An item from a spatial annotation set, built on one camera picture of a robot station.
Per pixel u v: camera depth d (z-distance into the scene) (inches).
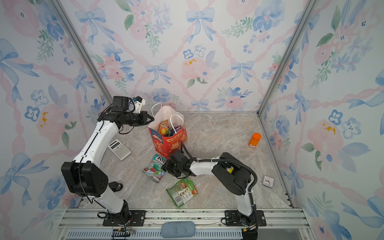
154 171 34.2
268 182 33.8
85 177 17.2
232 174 19.6
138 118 28.2
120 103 24.7
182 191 32.1
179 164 28.2
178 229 27.1
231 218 29.0
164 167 32.3
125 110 26.6
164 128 33.8
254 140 37.4
